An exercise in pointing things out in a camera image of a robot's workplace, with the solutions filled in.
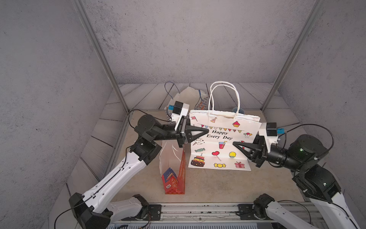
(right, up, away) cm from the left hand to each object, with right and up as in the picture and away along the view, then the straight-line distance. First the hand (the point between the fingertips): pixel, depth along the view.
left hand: (207, 135), depth 47 cm
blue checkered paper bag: (-1, +17, +37) cm, 41 cm away
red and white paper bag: (-13, -15, +16) cm, 26 cm away
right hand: (+10, -3, +2) cm, 11 cm away
